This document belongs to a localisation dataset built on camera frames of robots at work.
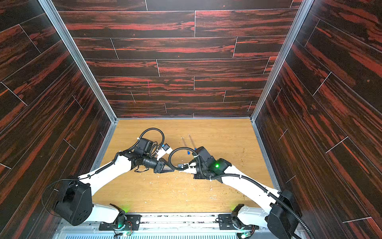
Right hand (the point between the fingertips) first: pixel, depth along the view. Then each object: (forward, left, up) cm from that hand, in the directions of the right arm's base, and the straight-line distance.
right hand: (195, 162), depth 81 cm
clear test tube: (-9, +7, +13) cm, 17 cm away
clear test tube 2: (+26, +10, -13) cm, 30 cm away
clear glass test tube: (+22, +4, -13) cm, 25 cm away
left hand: (-6, +12, +2) cm, 13 cm away
